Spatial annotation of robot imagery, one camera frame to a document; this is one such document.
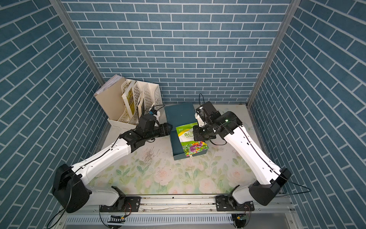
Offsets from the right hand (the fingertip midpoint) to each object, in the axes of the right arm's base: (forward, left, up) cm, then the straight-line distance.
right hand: (196, 136), depth 69 cm
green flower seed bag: (0, +5, +1) cm, 5 cm away
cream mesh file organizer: (+31, +40, -6) cm, 51 cm away
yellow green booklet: (+30, +46, -6) cm, 55 cm away
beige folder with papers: (+26, +56, -1) cm, 61 cm away
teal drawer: (-1, +9, -13) cm, 16 cm away
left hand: (+8, +14, -6) cm, 17 cm away
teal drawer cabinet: (+18, +11, -5) cm, 21 cm away
